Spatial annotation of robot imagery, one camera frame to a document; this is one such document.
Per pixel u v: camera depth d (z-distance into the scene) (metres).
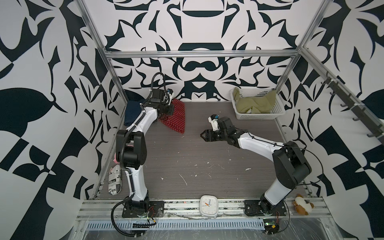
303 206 0.73
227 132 0.70
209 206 0.73
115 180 0.79
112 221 0.67
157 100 0.74
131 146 0.52
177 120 0.98
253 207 0.74
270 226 0.71
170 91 0.85
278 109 1.08
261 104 1.11
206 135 0.81
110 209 0.68
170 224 0.71
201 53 0.92
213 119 0.82
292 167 0.46
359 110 0.59
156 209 0.74
